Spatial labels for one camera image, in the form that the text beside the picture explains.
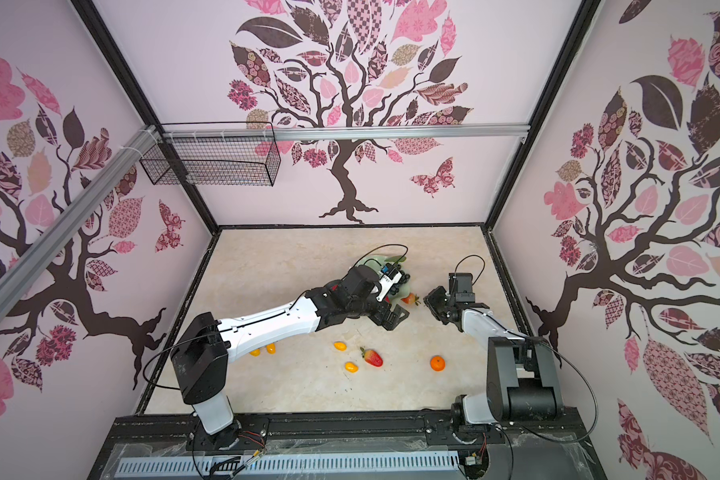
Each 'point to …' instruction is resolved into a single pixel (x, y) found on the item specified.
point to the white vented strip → (287, 464)
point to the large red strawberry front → (371, 357)
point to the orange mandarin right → (437, 363)
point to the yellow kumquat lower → (351, 367)
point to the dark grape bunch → (396, 261)
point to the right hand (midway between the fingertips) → (426, 295)
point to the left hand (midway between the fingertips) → (395, 309)
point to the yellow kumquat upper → (340, 346)
